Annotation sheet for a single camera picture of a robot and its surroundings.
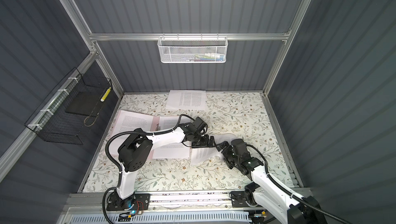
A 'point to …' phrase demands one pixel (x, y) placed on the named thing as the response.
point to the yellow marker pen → (105, 95)
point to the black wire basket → (50, 122)
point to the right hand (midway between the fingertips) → (220, 152)
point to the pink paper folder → (156, 120)
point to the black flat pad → (86, 103)
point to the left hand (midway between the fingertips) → (211, 146)
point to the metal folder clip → (158, 128)
